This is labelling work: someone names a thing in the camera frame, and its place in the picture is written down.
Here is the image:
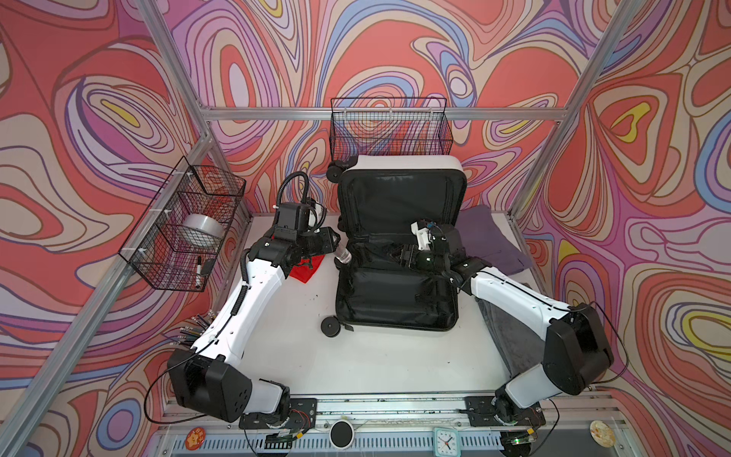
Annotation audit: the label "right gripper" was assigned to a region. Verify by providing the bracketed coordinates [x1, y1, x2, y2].
[381, 242, 447, 274]

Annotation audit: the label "purple trousers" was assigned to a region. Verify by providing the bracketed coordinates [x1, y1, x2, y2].
[455, 206, 531, 275]

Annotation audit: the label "grey towel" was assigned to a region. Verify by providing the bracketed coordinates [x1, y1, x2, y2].
[477, 299, 544, 378]

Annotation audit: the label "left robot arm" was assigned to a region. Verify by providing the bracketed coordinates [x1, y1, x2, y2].
[168, 227, 341, 423]

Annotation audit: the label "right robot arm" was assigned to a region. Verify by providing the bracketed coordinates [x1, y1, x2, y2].
[399, 220, 614, 425]

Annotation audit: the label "red folded t-shirt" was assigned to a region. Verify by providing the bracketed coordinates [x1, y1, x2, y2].
[289, 255, 325, 284]

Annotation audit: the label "open black white suitcase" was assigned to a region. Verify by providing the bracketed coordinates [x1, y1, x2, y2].
[335, 155, 466, 331]

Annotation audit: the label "silver tape roll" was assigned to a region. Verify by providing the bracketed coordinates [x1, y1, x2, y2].
[179, 213, 225, 249]

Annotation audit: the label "black marker pen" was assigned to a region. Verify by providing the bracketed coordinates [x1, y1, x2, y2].
[195, 256, 204, 291]

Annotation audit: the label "red pencil cup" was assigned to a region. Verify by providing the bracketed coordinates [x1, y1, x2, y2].
[169, 314, 211, 348]

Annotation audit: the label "small teal clock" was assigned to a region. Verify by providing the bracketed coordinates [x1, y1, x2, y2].
[433, 428, 462, 457]

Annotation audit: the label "red round sticker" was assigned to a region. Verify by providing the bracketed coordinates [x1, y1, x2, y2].
[184, 427, 207, 451]

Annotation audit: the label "beige round sticker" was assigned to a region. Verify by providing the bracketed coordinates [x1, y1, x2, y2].
[589, 420, 617, 449]

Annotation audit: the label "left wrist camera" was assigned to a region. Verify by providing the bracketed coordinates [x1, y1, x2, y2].
[274, 200, 326, 232]

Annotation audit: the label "black wire basket back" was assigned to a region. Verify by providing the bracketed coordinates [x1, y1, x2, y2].
[329, 95, 453, 163]

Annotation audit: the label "black wire basket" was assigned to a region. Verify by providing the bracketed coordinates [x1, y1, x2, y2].
[329, 95, 453, 163]
[118, 158, 246, 292]

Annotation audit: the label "black wire basket left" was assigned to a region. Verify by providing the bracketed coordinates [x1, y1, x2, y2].
[118, 158, 246, 292]

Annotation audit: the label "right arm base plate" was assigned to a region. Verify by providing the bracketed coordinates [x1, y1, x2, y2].
[462, 396, 546, 428]

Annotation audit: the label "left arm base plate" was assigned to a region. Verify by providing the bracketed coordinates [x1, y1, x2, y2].
[239, 397, 318, 431]

